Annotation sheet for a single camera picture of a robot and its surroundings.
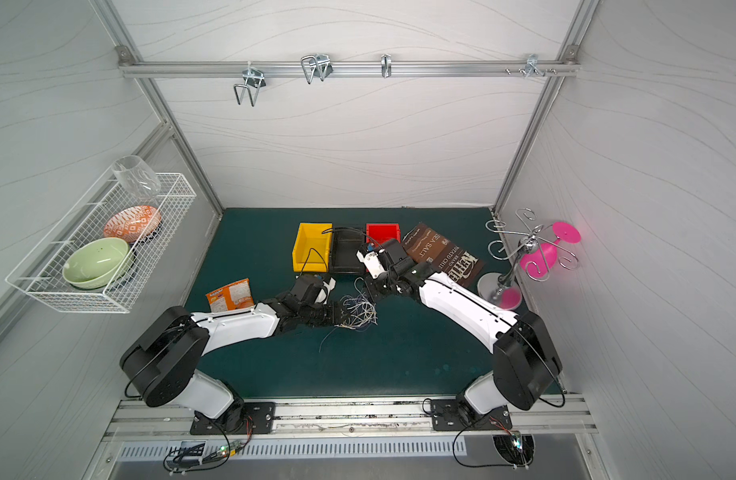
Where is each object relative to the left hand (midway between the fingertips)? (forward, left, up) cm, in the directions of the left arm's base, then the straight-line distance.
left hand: (348, 316), depth 87 cm
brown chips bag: (+24, -34, -3) cm, 42 cm away
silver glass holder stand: (+13, -46, -2) cm, 48 cm away
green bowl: (-3, +51, +30) cm, 59 cm away
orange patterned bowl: (+10, +51, +29) cm, 60 cm away
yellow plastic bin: (+28, +16, -3) cm, 32 cm away
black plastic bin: (+32, +4, -5) cm, 33 cm away
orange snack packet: (+7, +37, -2) cm, 37 cm away
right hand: (+6, -5, +9) cm, 12 cm away
